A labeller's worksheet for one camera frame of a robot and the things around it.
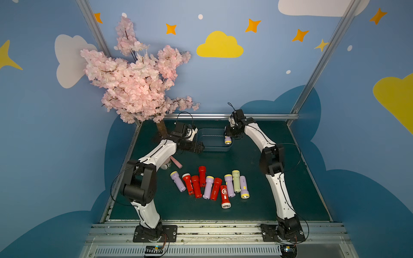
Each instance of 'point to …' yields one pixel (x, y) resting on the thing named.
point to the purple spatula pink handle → (179, 165)
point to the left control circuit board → (154, 249)
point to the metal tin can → (166, 166)
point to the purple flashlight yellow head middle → (207, 192)
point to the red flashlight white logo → (225, 201)
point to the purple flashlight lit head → (244, 194)
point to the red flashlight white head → (186, 178)
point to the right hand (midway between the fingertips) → (228, 132)
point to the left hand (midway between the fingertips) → (197, 144)
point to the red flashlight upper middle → (202, 176)
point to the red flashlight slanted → (216, 186)
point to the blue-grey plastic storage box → (213, 139)
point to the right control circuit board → (288, 251)
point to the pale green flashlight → (236, 174)
